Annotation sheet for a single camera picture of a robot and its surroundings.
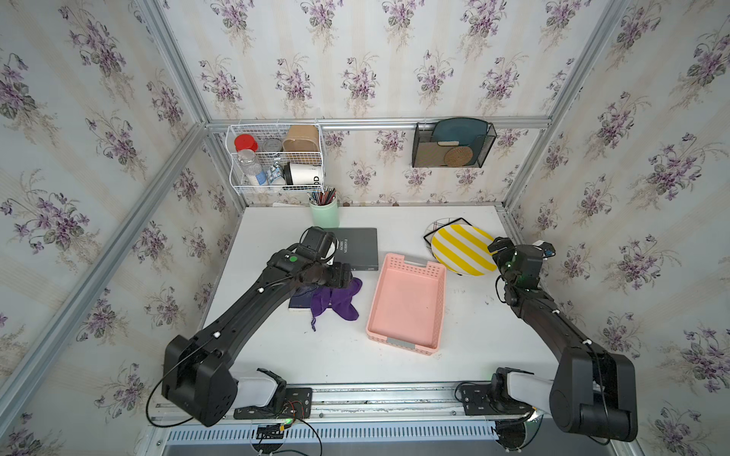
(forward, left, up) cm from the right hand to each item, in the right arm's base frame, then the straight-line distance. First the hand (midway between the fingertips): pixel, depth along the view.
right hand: (505, 246), depth 86 cm
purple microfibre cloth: (-13, +52, -12) cm, 55 cm away
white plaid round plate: (+23, +15, -16) cm, 31 cm away
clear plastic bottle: (+20, +82, +14) cm, 85 cm away
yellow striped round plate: (+8, +8, -13) cm, 17 cm away
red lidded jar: (+27, +83, +19) cm, 90 cm away
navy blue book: (-12, +64, -14) cm, 67 cm away
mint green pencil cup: (+18, +59, -6) cm, 62 cm away
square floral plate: (+15, +20, -15) cm, 28 cm away
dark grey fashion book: (+8, +47, -12) cm, 49 cm away
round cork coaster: (+31, +12, +11) cm, 35 cm away
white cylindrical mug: (+21, +65, +11) cm, 69 cm away
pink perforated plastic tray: (-11, +30, -17) cm, 36 cm away
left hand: (-13, +49, 0) cm, 51 cm away
